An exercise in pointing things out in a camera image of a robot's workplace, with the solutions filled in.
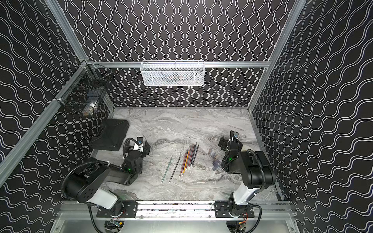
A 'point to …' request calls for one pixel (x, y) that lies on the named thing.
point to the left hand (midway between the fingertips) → (136, 139)
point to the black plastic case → (110, 134)
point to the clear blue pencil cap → (216, 163)
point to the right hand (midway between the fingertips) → (232, 138)
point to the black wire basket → (84, 88)
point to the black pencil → (195, 154)
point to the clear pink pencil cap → (209, 153)
